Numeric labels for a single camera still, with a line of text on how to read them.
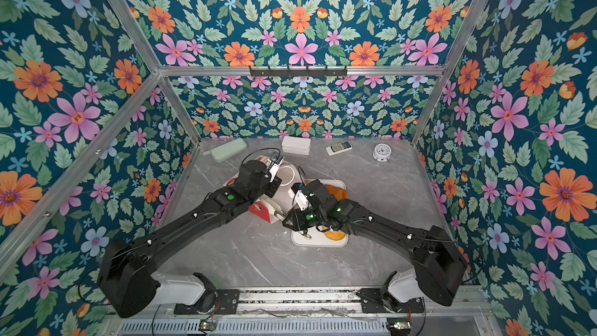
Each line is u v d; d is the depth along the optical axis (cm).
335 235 86
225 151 112
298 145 113
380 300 65
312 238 70
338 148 115
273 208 78
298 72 93
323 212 60
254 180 59
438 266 42
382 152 111
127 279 40
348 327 76
